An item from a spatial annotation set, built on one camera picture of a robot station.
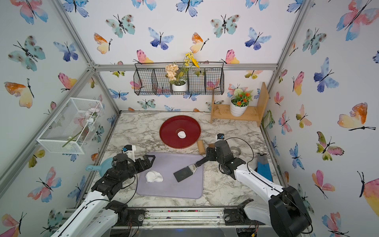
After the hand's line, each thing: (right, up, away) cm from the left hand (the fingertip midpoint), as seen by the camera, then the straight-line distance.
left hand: (151, 157), depth 80 cm
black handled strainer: (+20, -10, +10) cm, 24 cm away
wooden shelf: (+67, +26, +30) cm, 78 cm away
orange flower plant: (+54, +35, +18) cm, 67 cm away
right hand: (+34, +4, +6) cm, 35 cm away
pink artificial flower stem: (-29, +23, -4) cm, 37 cm away
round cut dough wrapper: (+14, +11, +27) cm, 32 cm away
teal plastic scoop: (-32, -8, +13) cm, 36 cm away
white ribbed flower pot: (+53, +27, +25) cm, 65 cm away
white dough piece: (-1, -12, +6) cm, 13 cm away
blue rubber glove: (+64, -8, +8) cm, 65 cm away
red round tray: (+4, +15, +32) cm, 36 cm away
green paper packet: (+77, +21, +31) cm, 86 cm away
